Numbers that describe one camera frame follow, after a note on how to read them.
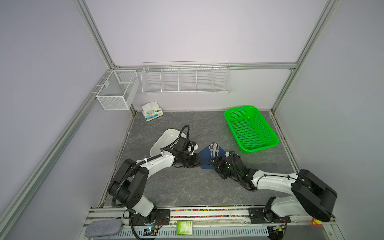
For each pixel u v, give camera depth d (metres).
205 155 0.98
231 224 0.73
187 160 0.76
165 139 1.02
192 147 0.81
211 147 0.99
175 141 0.73
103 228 0.69
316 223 0.68
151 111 1.14
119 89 1.03
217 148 0.99
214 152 0.97
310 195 0.43
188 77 0.99
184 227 0.69
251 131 1.09
